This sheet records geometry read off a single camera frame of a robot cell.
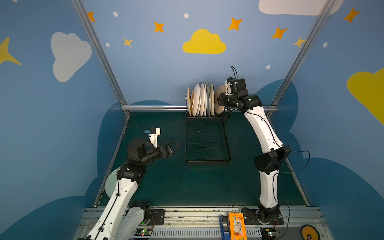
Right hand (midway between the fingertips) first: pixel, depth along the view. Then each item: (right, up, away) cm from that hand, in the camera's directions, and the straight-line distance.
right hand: (219, 96), depth 83 cm
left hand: (-23, -26, -11) cm, 37 cm away
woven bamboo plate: (-17, -4, -1) cm, 18 cm away
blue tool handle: (0, -65, -13) cm, 66 cm away
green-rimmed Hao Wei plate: (-14, -8, +1) cm, 16 cm away
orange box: (+6, -64, -14) cm, 66 cm away
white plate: (-8, -7, -1) cm, 11 cm away
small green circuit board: (-39, -69, -11) cm, 80 cm away
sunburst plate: (-10, -4, -2) cm, 11 cm away
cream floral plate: (-4, -2, -2) cm, 5 cm away
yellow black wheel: (+42, -69, -11) cm, 82 cm away
